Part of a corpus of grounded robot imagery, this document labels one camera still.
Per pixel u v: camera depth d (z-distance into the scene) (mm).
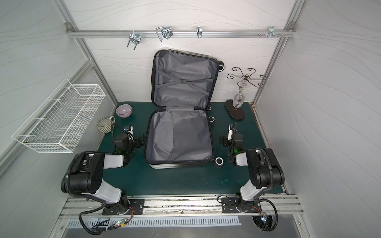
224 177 845
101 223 717
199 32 797
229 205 733
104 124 1043
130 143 799
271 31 764
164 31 765
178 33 808
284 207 750
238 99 966
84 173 461
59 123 687
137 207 739
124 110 1117
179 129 1032
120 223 685
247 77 929
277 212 702
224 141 861
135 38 782
